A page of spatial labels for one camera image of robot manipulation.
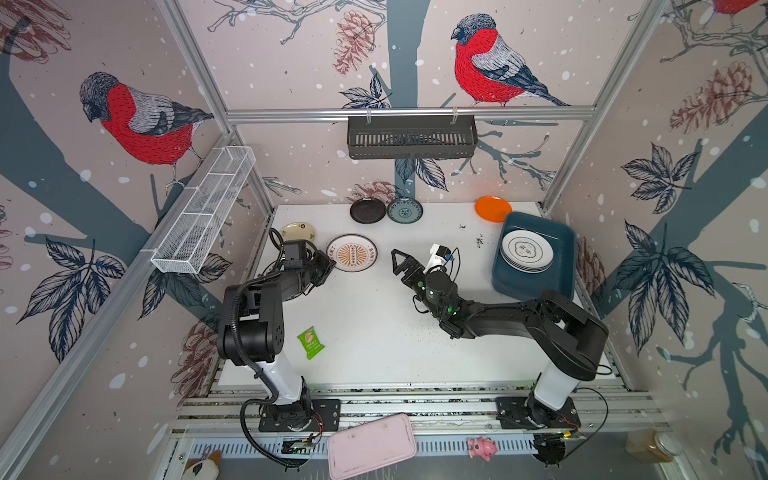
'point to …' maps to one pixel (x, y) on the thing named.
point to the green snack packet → (310, 343)
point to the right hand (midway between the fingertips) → (395, 260)
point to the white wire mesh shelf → (183, 247)
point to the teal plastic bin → (558, 278)
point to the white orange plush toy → (204, 469)
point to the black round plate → (368, 211)
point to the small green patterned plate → (405, 210)
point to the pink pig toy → (482, 447)
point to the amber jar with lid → (652, 446)
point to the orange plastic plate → (492, 208)
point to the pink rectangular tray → (370, 447)
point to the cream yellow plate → (298, 230)
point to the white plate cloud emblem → (526, 251)
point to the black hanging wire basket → (412, 136)
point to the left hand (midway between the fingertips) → (336, 258)
